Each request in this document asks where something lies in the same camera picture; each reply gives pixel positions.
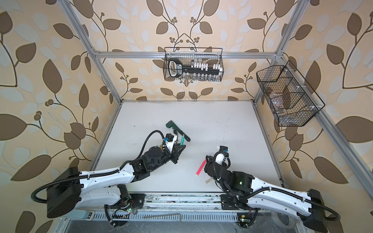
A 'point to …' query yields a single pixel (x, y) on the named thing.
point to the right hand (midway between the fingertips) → (206, 159)
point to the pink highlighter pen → (200, 168)
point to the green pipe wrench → (171, 124)
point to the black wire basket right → (292, 101)
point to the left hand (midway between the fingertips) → (185, 145)
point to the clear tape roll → (287, 220)
